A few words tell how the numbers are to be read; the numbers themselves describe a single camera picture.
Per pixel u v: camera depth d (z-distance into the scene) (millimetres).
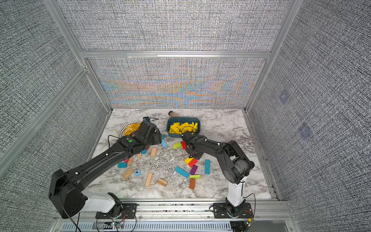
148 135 607
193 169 876
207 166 900
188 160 900
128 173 837
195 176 841
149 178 837
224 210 734
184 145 991
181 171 862
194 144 674
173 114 1140
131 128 982
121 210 683
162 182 818
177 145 977
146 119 712
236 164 497
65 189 395
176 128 1014
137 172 855
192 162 900
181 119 1099
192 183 812
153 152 924
